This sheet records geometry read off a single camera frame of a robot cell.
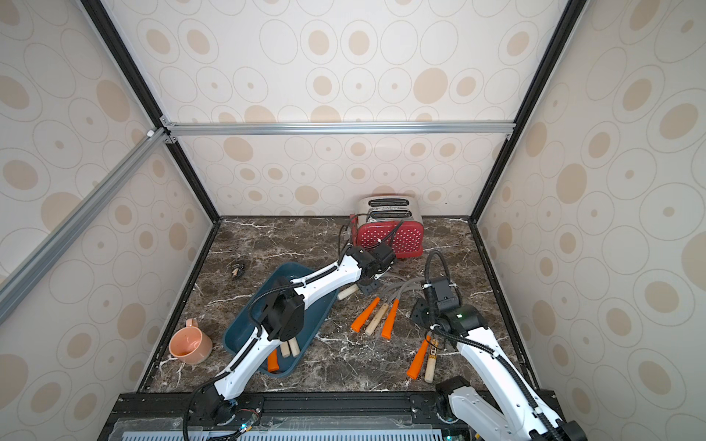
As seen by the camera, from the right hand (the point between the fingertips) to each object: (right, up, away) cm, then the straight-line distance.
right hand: (427, 312), depth 80 cm
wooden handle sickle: (-24, +4, +9) cm, 26 cm away
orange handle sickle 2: (-9, -5, +9) cm, 14 cm away
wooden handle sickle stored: (-40, -11, +2) cm, 41 cm away
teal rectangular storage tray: (-43, -14, +1) cm, 45 cm away
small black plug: (-65, +11, +21) cm, 69 cm away
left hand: (-15, +7, +15) cm, 23 cm away
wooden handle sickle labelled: (+2, -15, +1) cm, 15 cm away
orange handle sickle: (-18, -4, +11) cm, 22 cm away
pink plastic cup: (-71, -10, +3) cm, 72 cm away
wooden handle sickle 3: (-42, -12, +1) cm, 43 cm away
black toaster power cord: (-24, +25, +16) cm, 38 cm away
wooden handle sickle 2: (-13, -3, +10) cm, 16 cm away
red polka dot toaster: (-7, +29, +17) cm, 34 cm away
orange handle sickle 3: (-4, -16, -1) cm, 17 cm away
